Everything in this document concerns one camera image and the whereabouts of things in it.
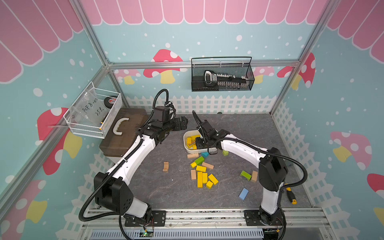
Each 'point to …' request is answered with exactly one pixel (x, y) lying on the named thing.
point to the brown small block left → (166, 166)
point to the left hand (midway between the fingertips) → (180, 122)
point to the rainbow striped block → (189, 145)
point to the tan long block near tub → (193, 155)
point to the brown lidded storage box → (121, 127)
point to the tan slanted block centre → (208, 165)
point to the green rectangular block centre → (199, 160)
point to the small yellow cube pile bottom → (209, 184)
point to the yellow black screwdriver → (291, 196)
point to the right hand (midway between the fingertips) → (197, 143)
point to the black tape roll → (109, 101)
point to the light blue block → (243, 194)
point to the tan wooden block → (193, 174)
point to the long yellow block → (199, 179)
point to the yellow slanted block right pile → (213, 179)
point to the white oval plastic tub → (188, 133)
